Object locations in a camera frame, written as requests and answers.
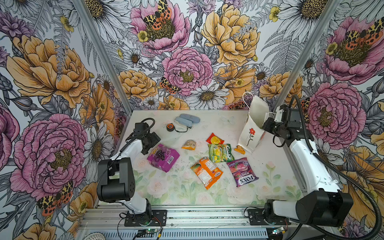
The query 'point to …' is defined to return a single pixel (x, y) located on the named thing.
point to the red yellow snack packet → (213, 139)
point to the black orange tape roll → (170, 127)
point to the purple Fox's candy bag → (242, 171)
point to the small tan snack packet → (190, 144)
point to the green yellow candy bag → (220, 153)
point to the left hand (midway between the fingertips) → (154, 146)
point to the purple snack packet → (163, 158)
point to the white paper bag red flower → (253, 130)
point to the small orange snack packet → (240, 149)
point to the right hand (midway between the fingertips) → (263, 127)
